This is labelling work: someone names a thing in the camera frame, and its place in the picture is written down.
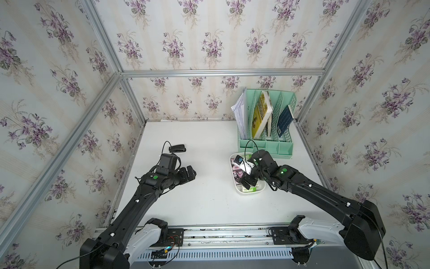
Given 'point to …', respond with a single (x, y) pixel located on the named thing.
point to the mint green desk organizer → (276, 137)
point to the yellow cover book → (261, 111)
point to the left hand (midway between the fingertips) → (191, 176)
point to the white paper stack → (241, 111)
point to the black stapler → (177, 148)
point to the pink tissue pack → (238, 174)
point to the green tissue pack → (252, 189)
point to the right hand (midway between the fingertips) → (243, 170)
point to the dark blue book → (285, 120)
